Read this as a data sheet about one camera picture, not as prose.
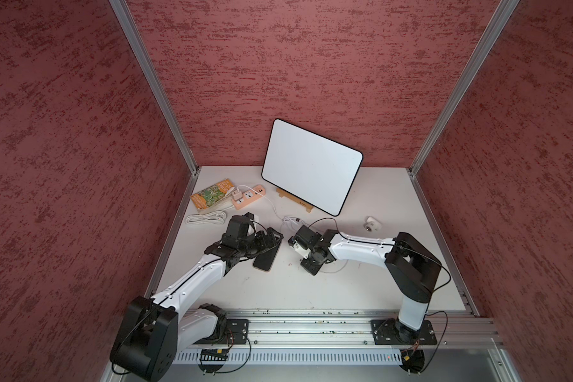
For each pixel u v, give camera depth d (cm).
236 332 74
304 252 78
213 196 106
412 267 49
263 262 93
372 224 97
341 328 76
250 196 106
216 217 100
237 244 65
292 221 95
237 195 101
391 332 74
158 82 88
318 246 66
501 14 71
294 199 103
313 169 94
